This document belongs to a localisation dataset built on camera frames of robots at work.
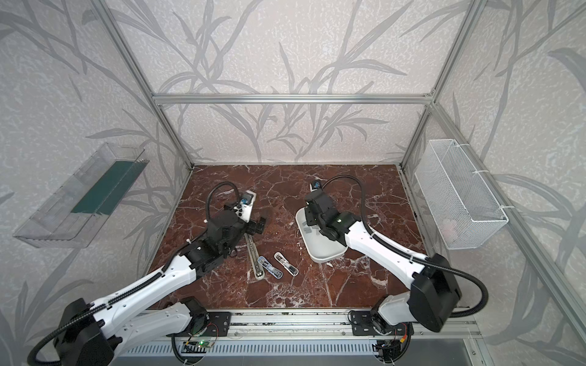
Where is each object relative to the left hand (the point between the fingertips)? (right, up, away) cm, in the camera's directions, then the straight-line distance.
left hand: (257, 198), depth 77 cm
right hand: (+20, -1, +6) cm, 21 cm away
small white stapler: (+10, -27, +8) cm, 30 cm away
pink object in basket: (+63, -11, -4) cm, 64 cm away
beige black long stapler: (-1, -27, +7) cm, 28 cm away
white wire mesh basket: (+59, -2, -16) cm, 62 cm away
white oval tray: (+22, -21, +12) cm, 33 cm away
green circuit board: (-15, -45, -7) cm, 48 cm away
